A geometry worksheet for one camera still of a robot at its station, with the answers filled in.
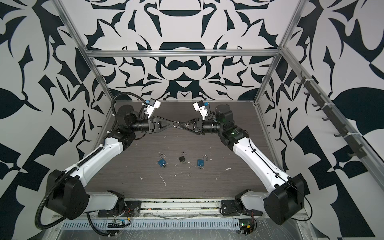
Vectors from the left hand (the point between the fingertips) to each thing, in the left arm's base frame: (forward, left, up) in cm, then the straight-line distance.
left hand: (174, 121), depth 66 cm
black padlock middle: (-2, -2, -34) cm, 35 cm away
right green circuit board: (-37, -32, -35) cm, 60 cm away
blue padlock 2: (-5, -13, -34) cm, 36 cm away
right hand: (-3, -4, 0) cm, 5 cm away
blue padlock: (-4, +10, -33) cm, 35 cm away
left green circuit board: (-33, +29, -36) cm, 57 cm away
